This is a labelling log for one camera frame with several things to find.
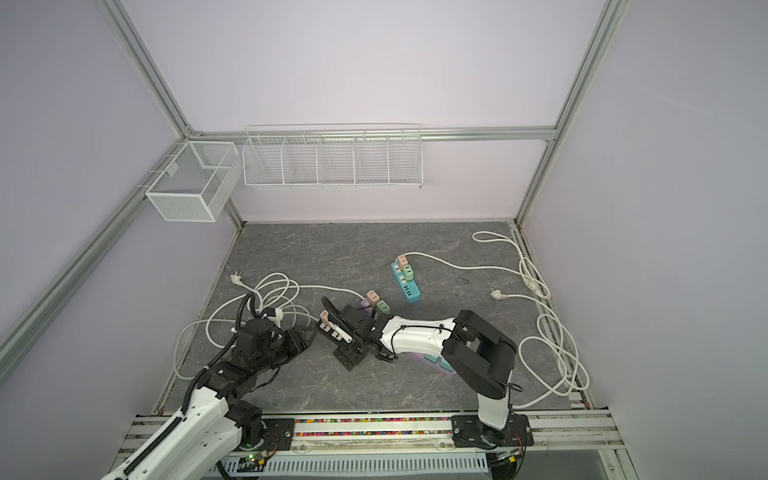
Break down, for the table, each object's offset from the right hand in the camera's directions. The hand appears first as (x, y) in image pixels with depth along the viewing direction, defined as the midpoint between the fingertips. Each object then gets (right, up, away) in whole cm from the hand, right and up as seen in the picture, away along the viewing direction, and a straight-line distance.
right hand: (350, 349), depth 86 cm
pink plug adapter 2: (+6, +14, +5) cm, 16 cm away
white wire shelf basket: (-5, +60, +13) cm, 62 cm away
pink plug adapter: (-8, +10, +1) cm, 12 cm away
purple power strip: (+25, -2, -5) cm, 25 cm away
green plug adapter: (+10, +12, +3) cm, 15 cm away
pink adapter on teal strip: (+16, +26, +14) cm, 33 cm away
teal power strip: (+18, +16, +12) cm, 27 cm away
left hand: (-9, +5, -5) cm, 12 cm away
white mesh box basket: (-53, +51, +13) cm, 74 cm away
